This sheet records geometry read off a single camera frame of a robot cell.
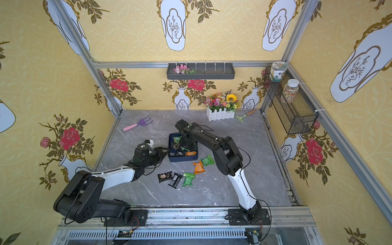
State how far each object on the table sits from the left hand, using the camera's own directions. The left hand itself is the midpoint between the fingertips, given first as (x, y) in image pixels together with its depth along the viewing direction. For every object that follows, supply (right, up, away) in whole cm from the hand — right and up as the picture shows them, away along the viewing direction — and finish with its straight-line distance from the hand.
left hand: (165, 149), depth 91 cm
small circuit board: (-15, -37, -18) cm, 44 cm away
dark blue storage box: (+4, -5, +3) cm, 8 cm away
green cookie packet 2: (+25, -7, +2) cm, 26 cm away
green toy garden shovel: (+52, +20, +26) cm, 61 cm away
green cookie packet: (+15, -15, -4) cm, 21 cm away
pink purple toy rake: (-23, +17, +25) cm, 38 cm away
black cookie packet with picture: (+1, -15, -5) cm, 15 cm away
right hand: (+13, +3, +8) cm, 16 cm away
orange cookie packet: (+20, -11, -1) cm, 23 cm away
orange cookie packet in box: (+15, -3, +4) cm, 16 cm away
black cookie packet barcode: (+7, -16, -5) cm, 19 cm away
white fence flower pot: (+36, +28, +15) cm, 48 cm away
